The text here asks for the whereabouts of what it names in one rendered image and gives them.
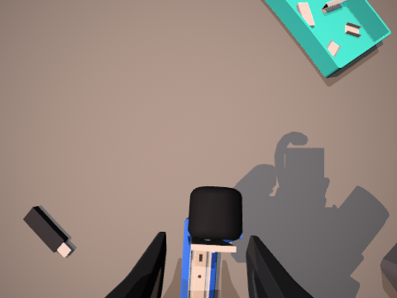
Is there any white rectangular block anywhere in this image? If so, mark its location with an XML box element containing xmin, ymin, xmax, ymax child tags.
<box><xmin>296</xmin><ymin>2</ymin><xmax>315</xmax><ymax>27</ymax></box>
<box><xmin>327</xmin><ymin>39</ymin><xmax>341</xmax><ymax>58</ymax></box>

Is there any teal rectangular tray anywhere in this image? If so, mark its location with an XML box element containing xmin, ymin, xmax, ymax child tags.
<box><xmin>265</xmin><ymin>0</ymin><xmax>390</xmax><ymax>78</ymax></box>

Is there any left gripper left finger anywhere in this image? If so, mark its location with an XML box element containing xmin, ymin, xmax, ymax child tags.
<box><xmin>105</xmin><ymin>232</ymin><xmax>166</xmax><ymax>298</ymax></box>

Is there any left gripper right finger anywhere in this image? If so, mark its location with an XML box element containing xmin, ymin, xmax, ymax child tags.
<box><xmin>246</xmin><ymin>236</ymin><xmax>313</xmax><ymax>298</ymax></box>

